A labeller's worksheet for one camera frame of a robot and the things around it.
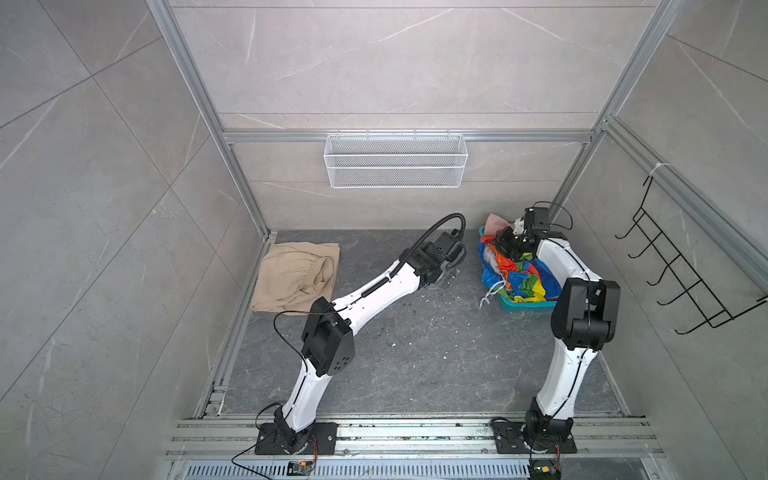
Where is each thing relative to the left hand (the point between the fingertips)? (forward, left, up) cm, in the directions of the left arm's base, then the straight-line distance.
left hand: (435, 255), depth 86 cm
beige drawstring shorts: (+7, +46, -17) cm, 50 cm away
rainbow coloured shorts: (-1, -31, -12) cm, 33 cm away
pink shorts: (+19, -25, -7) cm, 32 cm away
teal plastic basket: (-12, -26, -11) cm, 30 cm away
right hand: (+12, -22, -7) cm, 26 cm away
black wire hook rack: (-22, -50, +14) cm, 57 cm away
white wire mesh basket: (+35, +10, +9) cm, 37 cm away
